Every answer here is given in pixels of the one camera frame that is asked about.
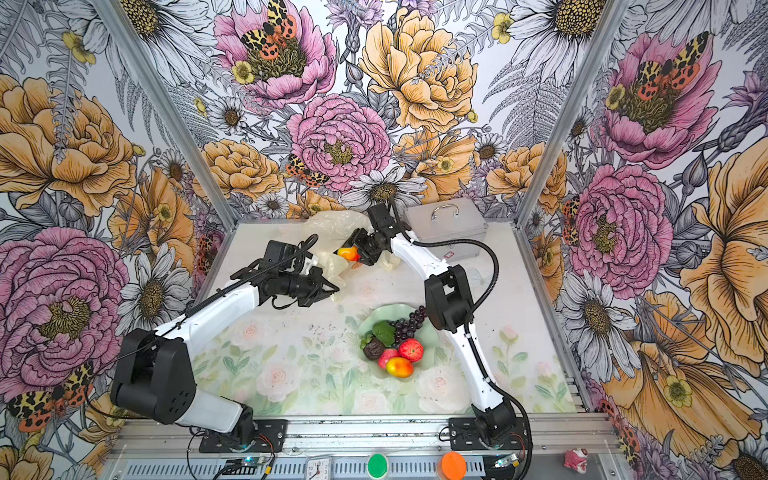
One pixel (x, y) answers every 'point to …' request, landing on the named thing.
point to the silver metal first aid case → (448, 219)
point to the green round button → (377, 465)
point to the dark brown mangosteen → (374, 349)
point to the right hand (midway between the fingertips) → (349, 256)
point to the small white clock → (318, 468)
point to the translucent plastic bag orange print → (330, 231)
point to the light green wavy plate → (426, 335)
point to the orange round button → (453, 466)
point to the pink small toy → (576, 459)
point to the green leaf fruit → (384, 332)
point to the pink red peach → (385, 356)
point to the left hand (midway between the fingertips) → (338, 297)
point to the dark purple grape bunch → (405, 328)
